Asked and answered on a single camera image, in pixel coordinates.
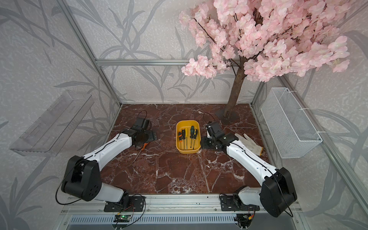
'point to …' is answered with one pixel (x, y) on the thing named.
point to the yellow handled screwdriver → (186, 136)
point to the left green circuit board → (122, 218)
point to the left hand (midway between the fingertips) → (151, 136)
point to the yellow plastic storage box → (181, 124)
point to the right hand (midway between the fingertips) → (203, 141)
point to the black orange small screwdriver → (180, 135)
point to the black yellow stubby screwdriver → (195, 137)
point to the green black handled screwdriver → (192, 133)
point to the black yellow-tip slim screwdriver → (183, 137)
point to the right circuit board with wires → (244, 220)
